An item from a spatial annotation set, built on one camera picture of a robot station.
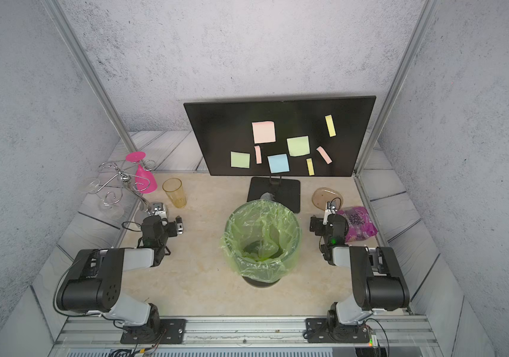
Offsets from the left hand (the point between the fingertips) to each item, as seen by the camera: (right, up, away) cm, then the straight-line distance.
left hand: (170, 216), depth 95 cm
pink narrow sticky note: (+61, +26, -12) cm, 67 cm away
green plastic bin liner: (+39, -9, -4) cm, 40 cm away
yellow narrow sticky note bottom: (+58, +21, -6) cm, 62 cm away
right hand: (+66, +1, -1) cm, 66 cm away
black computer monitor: (+16, +50, +41) cm, 66 cm away
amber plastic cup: (0, +12, +4) cm, 13 cm away
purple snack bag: (+79, -3, -1) cm, 79 cm away
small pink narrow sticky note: (+37, +25, -10) cm, 45 cm away
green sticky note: (+30, +23, -4) cm, 38 cm away
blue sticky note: (+45, +22, -6) cm, 51 cm away
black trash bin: (+38, -24, -12) cm, 47 cm away
